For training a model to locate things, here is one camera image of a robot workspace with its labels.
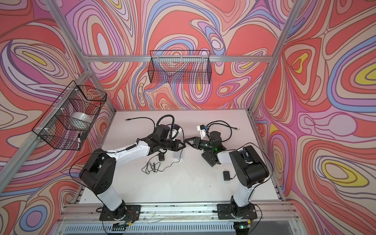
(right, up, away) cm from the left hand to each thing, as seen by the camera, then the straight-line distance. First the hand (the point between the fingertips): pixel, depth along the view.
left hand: (186, 145), depth 85 cm
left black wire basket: (-57, +14, -16) cm, 61 cm away
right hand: (0, +1, +1) cm, 2 cm away
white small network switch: (-5, -7, +8) cm, 12 cm away
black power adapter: (-16, -9, +6) cm, 19 cm away
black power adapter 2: (+24, -18, 0) cm, 30 cm away
